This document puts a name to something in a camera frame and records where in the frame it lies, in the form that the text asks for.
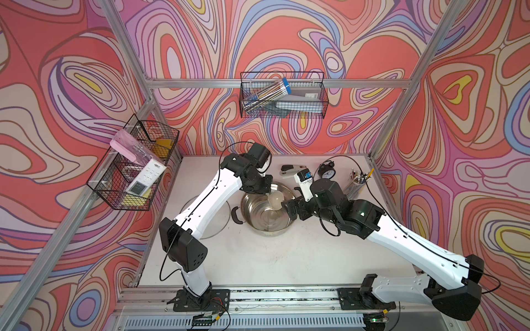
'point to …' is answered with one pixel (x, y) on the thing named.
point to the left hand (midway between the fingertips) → (270, 189)
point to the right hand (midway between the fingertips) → (295, 203)
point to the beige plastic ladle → (275, 198)
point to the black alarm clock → (326, 170)
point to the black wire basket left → (114, 171)
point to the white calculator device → (145, 178)
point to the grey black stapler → (290, 169)
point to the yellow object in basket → (162, 147)
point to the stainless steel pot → (261, 218)
